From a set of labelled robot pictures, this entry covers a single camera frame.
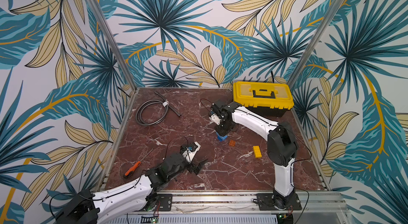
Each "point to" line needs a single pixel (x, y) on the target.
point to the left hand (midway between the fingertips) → (199, 154)
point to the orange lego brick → (232, 143)
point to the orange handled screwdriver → (133, 168)
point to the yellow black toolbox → (266, 99)
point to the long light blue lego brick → (221, 138)
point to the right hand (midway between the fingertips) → (222, 131)
